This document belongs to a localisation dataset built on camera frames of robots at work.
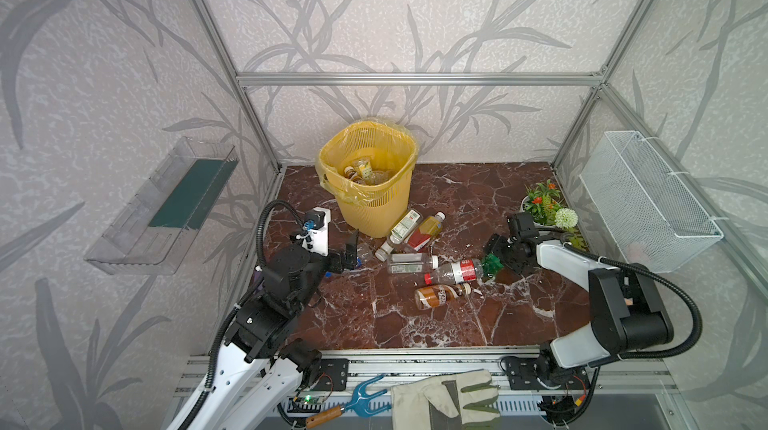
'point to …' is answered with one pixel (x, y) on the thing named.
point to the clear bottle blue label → (364, 255)
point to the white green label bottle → (399, 233)
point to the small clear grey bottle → (411, 263)
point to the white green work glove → (446, 401)
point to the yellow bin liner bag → (389, 147)
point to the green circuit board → (309, 404)
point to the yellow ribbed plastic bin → (380, 218)
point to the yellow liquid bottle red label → (428, 228)
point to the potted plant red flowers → (543, 204)
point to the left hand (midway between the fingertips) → (344, 219)
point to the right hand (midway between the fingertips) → (492, 244)
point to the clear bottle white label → (377, 177)
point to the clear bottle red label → (455, 272)
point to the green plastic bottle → (491, 265)
